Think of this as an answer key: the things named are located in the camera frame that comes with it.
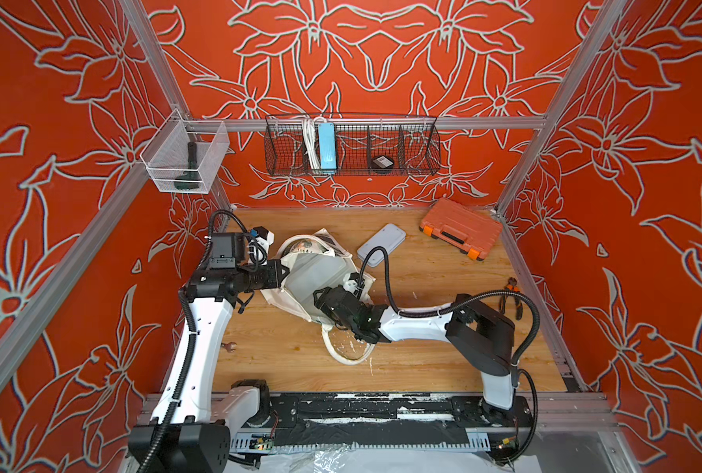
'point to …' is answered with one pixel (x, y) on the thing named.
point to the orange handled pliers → (512, 285)
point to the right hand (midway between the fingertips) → (312, 293)
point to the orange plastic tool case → (465, 229)
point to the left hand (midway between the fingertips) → (285, 268)
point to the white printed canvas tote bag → (318, 261)
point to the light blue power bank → (327, 151)
